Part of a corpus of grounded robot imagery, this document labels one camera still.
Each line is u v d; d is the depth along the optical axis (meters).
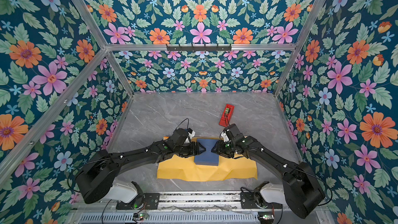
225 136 0.78
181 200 0.76
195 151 0.73
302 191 0.41
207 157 0.80
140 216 0.70
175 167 0.84
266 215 0.70
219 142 0.73
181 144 0.70
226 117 1.01
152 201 0.74
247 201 0.74
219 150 0.72
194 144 0.74
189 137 0.69
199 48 0.93
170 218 0.76
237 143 0.63
